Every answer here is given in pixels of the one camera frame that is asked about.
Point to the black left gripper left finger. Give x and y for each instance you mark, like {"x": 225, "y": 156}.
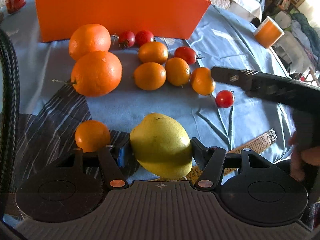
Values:
{"x": 113, "y": 161}

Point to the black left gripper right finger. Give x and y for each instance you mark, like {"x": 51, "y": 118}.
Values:
{"x": 210, "y": 161}

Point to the small orange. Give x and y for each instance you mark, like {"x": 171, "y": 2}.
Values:
{"x": 91, "y": 135}

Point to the yellow-green pear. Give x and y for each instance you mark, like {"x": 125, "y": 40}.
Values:
{"x": 162, "y": 146}

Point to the red cherry tomato front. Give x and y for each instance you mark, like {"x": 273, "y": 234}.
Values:
{"x": 224, "y": 99}

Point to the mandarin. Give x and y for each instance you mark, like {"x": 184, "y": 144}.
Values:
{"x": 202, "y": 81}
{"x": 178, "y": 71}
{"x": 153, "y": 52}
{"x": 150, "y": 76}

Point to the large orange with stem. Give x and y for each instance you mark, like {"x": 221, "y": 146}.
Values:
{"x": 95, "y": 74}

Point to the right hand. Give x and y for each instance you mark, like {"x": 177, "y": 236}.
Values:
{"x": 309, "y": 156}

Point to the orange white cup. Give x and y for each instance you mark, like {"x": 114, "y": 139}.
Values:
{"x": 268, "y": 32}

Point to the dark striped cloth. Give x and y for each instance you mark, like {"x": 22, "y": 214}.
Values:
{"x": 48, "y": 121}

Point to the red tomato with stem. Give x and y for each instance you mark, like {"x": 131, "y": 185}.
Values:
{"x": 187, "y": 54}

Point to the mandarin top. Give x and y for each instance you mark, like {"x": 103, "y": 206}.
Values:
{"x": 153, "y": 52}

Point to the red tomato behind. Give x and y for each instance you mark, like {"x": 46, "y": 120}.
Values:
{"x": 143, "y": 37}

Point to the dark red tomato left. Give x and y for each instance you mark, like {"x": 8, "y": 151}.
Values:
{"x": 126, "y": 40}

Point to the large orange back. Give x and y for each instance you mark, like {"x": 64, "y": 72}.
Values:
{"x": 88, "y": 38}

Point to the orange cardboard box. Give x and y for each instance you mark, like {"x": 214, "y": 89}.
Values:
{"x": 59, "y": 19}

